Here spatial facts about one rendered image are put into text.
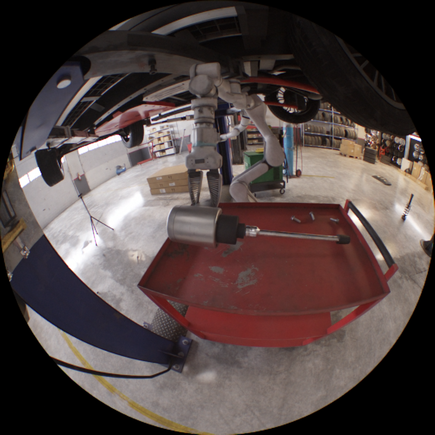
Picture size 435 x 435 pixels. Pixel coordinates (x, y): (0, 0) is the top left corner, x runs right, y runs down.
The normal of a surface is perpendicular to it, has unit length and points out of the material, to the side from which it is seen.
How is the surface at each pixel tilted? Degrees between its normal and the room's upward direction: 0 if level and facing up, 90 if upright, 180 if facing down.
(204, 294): 0
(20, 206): 90
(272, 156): 90
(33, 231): 90
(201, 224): 46
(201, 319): 0
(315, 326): 0
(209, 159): 79
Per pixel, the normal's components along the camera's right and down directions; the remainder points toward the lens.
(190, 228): -0.21, 0.02
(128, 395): -0.15, -0.82
